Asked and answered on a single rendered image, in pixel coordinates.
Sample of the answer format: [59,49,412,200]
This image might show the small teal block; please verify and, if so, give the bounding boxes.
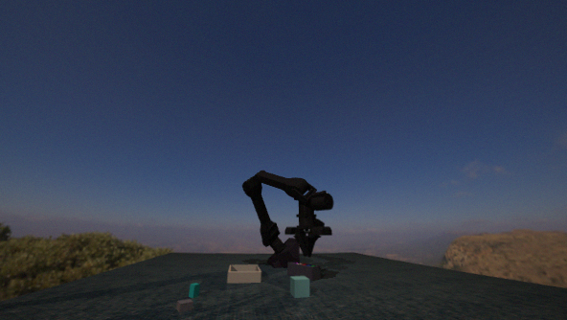
[189,283,200,298]

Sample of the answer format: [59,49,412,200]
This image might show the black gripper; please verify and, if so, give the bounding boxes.
[285,211,331,257]

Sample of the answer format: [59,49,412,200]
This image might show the teal cube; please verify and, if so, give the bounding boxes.
[290,276,309,298]

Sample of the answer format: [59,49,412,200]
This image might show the brown shallow tray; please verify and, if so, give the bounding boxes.
[227,264,261,284]

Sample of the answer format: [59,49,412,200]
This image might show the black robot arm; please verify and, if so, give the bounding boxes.
[242,171,334,256]

